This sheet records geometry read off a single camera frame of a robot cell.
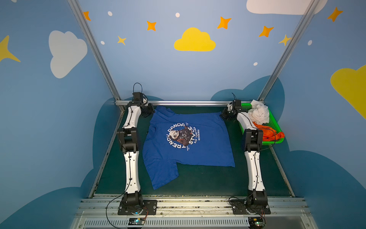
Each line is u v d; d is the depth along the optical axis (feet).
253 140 2.42
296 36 2.61
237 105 3.23
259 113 3.42
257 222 2.35
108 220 2.25
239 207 2.44
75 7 2.24
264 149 2.36
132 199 2.13
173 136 3.41
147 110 3.23
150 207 2.45
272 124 3.39
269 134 3.06
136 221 2.34
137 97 2.90
